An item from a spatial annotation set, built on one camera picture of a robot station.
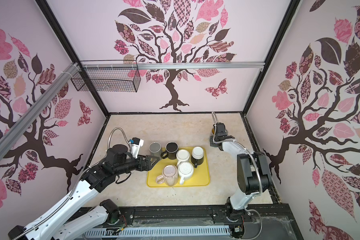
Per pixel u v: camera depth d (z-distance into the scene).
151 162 0.63
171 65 0.92
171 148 0.88
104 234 0.70
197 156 0.86
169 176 0.76
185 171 0.81
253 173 0.46
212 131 0.95
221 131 0.74
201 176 0.87
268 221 0.72
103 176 0.50
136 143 0.64
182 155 0.88
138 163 0.62
